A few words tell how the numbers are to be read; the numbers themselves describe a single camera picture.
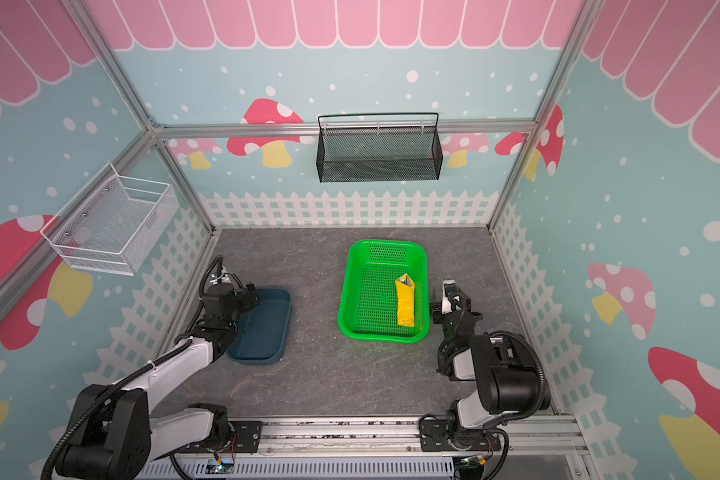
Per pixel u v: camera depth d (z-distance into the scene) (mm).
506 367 513
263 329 974
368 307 995
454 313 768
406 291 997
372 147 934
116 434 412
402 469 711
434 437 736
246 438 744
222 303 658
